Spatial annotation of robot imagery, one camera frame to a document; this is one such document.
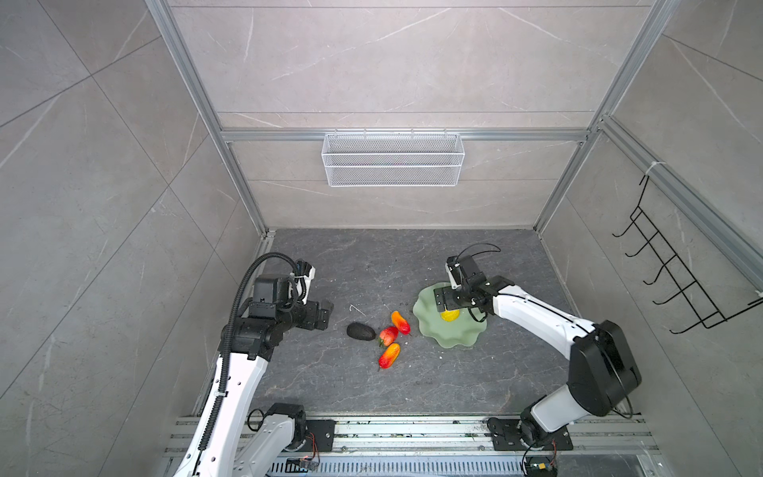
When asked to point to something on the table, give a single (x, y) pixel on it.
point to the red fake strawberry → (387, 336)
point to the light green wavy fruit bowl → (464, 330)
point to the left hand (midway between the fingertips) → (312, 296)
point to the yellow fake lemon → (450, 315)
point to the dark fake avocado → (361, 331)
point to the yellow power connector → (541, 466)
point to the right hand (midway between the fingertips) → (449, 293)
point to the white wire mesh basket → (392, 159)
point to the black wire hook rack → (668, 280)
